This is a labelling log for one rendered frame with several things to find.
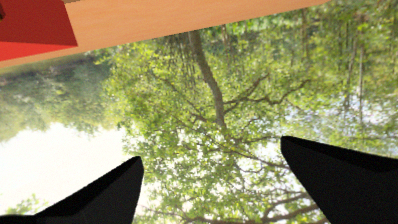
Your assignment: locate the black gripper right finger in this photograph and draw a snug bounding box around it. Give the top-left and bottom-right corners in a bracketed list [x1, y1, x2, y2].
[280, 135, 398, 224]

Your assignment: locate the red flat rectangular panel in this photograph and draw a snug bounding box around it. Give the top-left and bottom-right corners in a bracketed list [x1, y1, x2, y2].
[0, 0, 78, 61]

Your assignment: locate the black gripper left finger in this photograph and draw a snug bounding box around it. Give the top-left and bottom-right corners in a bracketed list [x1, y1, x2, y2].
[0, 156, 144, 224]

